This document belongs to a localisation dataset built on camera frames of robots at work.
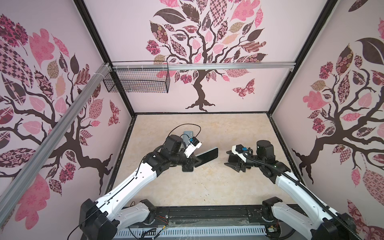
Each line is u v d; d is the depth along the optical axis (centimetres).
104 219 37
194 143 63
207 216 74
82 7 67
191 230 70
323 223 39
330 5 69
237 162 67
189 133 107
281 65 98
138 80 122
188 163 63
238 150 62
